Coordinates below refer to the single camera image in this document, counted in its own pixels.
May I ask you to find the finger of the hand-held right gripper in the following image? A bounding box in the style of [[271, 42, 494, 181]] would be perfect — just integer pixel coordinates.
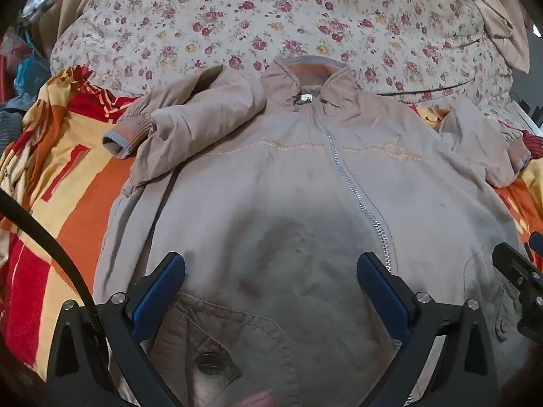
[[492, 241, 543, 344]]

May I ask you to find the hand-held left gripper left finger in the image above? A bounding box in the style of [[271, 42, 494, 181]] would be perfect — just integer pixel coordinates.
[[46, 252, 187, 407]]

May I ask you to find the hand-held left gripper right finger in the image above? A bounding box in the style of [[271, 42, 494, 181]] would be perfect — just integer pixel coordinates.
[[357, 253, 498, 407]]

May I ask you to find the beige zip jacket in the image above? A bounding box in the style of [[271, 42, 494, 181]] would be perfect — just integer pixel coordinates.
[[92, 56, 531, 407]]

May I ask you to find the orange red yellow bedsheet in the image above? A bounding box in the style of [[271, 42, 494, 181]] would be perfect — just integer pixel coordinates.
[[0, 64, 543, 374]]

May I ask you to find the grey blue garment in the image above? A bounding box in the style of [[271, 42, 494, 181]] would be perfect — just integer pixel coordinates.
[[0, 95, 37, 151]]

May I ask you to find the teal cloth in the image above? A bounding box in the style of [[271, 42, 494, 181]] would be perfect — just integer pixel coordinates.
[[15, 56, 51, 94]]

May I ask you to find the red cloth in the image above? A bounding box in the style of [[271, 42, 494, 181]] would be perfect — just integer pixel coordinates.
[[0, 36, 28, 100]]

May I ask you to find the floral quilt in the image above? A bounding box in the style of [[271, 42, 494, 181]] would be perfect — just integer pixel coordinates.
[[50, 0, 516, 104]]

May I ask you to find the thick black cable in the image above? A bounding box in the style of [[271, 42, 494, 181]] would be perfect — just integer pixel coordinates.
[[0, 189, 98, 310]]

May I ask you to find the thin black cord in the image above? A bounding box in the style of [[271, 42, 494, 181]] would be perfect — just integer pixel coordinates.
[[375, 77, 476, 96]]

